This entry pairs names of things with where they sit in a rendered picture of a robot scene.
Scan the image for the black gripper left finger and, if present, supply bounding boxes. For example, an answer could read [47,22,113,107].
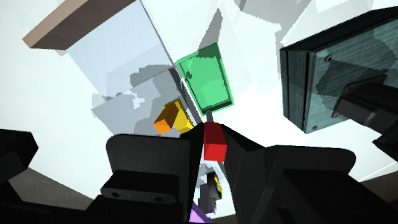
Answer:
[106,122,205,222]

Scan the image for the yellow wheel chock with orange handle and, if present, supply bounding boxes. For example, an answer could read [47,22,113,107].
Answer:
[153,98,194,134]

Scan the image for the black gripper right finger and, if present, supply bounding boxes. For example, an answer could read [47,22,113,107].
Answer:
[220,124,357,224]

